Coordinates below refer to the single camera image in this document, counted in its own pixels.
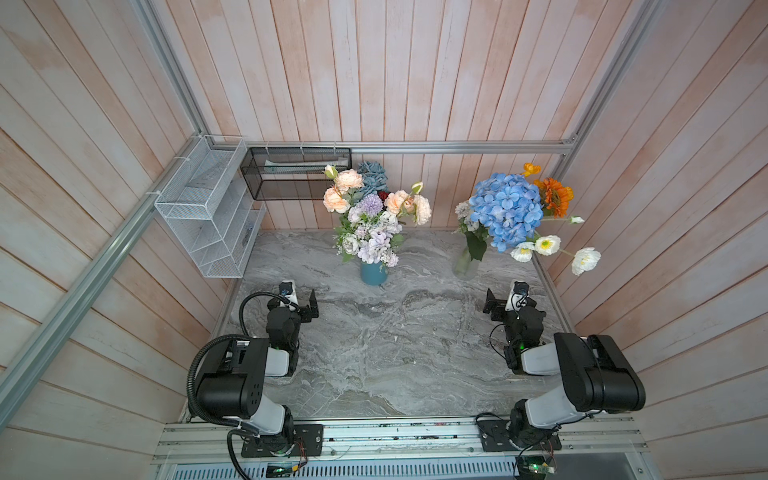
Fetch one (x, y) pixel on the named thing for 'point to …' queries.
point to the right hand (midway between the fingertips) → (505, 289)
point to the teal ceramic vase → (374, 274)
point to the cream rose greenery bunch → (370, 233)
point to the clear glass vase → (465, 268)
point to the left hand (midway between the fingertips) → (299, 294)
